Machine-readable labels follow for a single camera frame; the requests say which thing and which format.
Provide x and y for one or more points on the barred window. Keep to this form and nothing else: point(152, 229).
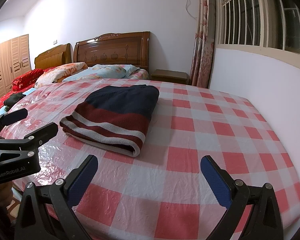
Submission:
point(266, 27)

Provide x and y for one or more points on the person's hand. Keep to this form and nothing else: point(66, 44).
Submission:
point(6, 194)

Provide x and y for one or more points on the pink checkered bed sheet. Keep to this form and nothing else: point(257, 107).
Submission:
point(161, 193)

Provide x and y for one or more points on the large wooden headboard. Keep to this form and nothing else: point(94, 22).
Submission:
point(115, 48)

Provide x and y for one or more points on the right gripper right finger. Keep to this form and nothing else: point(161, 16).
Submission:
point(264, 220)

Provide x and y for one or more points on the light blue floral pillow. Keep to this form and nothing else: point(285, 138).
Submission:
point(104, 71)

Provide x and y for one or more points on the black cloth item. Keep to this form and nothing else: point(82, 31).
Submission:
point(12, 100)

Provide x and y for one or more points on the pink floral curtain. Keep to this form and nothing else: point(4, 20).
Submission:
point(204, 43)

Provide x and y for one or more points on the wooden wardrobe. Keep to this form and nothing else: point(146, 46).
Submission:
point(14, 61)

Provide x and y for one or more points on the small wooden headboard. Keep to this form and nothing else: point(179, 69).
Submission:
point(54, 57)

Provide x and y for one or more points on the wooden nightstand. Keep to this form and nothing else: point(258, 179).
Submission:
point(170, 76)

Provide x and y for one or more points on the orange floral pillow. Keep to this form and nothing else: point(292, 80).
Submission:
point(59, 73)

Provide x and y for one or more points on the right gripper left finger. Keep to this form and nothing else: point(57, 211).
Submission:
point(46, 211)

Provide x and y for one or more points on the red blanket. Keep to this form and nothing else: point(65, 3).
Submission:
point(24, 82)

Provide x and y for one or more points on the red grey striped sweater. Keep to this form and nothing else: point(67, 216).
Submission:
point(114, 118)

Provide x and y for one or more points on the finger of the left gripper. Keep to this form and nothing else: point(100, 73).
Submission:
point(10, 118)
point(31, 141)

